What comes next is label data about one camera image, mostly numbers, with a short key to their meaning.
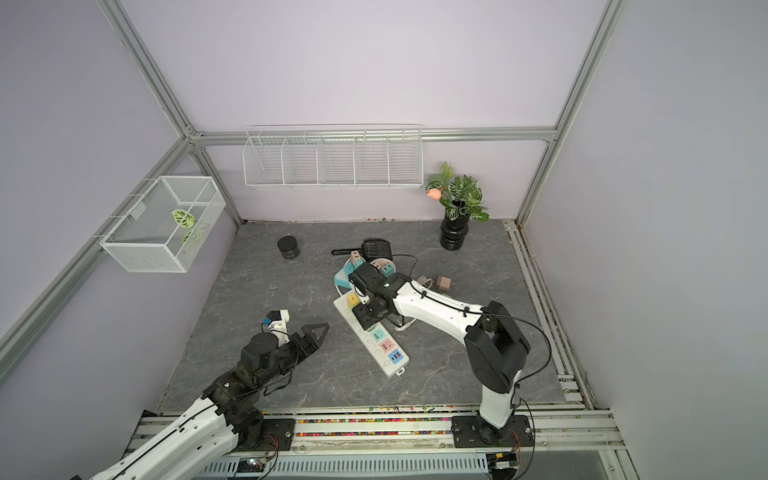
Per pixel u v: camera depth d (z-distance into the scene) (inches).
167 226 32.1
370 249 42.7
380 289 24.4
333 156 39.0
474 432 29.0
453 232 42.0
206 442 22.5
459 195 34.8
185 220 31.6
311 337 27.9
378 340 34.2
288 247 43.2
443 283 39.1
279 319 29.0
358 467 62.1
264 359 23.7
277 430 29.2
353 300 35.8
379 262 42.5
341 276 39.3
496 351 18.0
